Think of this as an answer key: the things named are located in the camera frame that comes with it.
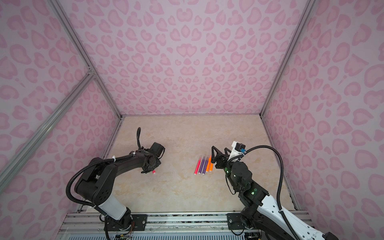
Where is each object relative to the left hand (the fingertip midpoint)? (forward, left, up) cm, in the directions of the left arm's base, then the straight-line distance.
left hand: (156, 163), depth 94 cm
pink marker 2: (-3, -26, -1) cm, 26 cm away
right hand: (-6, -35, +26) cm, 44 cm away
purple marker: (-2, -28, 0) cm, 29 cm away
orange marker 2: (-5, -34, +1) cm, 34 cm away
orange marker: (0, -33, 0) cm, 33 cm away
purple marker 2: (-3, -31, -1) cm, 31 cm away
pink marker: (-6, 0, +1) cm, 6 cm away
